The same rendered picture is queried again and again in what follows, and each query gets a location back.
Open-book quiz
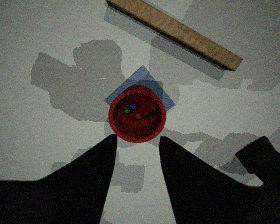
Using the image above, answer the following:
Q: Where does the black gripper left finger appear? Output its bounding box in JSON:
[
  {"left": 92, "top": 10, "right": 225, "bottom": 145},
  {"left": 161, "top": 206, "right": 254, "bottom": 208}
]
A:
[{"left": 0, "top": 134, "right": 117, "bottom": 224}]

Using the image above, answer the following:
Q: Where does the brown wooden flat bar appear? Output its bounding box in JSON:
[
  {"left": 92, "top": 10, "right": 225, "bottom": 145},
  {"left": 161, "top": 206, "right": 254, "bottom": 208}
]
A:
[{"left": 106, "top": 0, "right": 243, "bottom": 71}]

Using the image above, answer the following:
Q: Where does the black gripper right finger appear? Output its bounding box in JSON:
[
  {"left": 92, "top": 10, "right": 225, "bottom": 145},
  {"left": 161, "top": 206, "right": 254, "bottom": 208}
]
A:
[{"left": 159, "top": 136, "right": 280, "bottom": 224}]

